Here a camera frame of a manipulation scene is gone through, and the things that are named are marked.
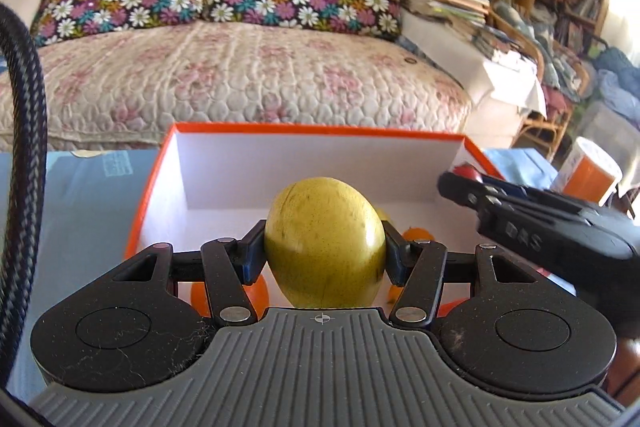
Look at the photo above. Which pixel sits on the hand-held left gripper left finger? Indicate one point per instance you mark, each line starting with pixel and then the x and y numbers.
pixel 252 252

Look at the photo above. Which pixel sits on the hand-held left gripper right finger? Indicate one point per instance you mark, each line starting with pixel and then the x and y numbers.
pixel 395 257

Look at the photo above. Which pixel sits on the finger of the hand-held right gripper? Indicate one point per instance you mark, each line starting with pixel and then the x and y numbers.
pixel 502 187
pixel 452 187

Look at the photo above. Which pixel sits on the red cherry tomato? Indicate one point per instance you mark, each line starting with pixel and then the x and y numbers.
pixel 467 171

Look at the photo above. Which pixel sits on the group of small orange tomatoes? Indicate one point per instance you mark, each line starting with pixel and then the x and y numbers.
pixel 417 235

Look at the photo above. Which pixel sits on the large orange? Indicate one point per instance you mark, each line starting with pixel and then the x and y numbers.
pixel 452 308
pixel 256 294

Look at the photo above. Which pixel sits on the large yellow pear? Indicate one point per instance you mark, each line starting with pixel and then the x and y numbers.
pixel 325 242

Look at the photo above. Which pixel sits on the orange cardboard box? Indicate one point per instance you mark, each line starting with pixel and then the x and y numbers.
pixel 320 167

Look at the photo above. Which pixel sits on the orange round canister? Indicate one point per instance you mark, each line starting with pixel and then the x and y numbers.
pixel 590 172

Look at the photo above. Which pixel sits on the rattan chair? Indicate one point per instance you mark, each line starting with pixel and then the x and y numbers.
pixel 545 127

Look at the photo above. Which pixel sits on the white cloth covered table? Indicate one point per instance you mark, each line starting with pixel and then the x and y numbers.
pixel 500 77

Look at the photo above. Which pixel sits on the grey blue clothes pile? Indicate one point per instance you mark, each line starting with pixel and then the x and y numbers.
pixel 550 52

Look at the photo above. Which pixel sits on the blue clothes heap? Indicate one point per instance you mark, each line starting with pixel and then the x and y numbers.
pixel 617 77

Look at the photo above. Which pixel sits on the blue printed tablecloth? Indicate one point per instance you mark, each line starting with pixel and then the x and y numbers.
pixel 90 217

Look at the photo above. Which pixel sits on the pink quilted bed cover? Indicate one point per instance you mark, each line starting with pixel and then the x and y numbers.
pixel 225 82

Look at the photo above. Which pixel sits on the stack of books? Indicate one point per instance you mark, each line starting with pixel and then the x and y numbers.
pixel 445 2

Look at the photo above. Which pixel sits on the white pillow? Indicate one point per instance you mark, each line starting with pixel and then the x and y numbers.
pixel 22 2

